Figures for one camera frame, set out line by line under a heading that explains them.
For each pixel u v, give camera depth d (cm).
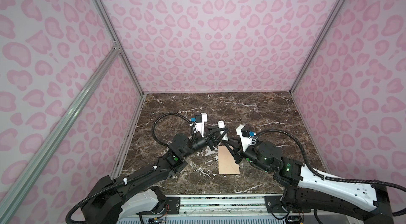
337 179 45
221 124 63
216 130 62
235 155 60
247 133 54
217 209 72
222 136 63
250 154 58
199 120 59
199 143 60
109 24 84
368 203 41
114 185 43
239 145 58
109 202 40
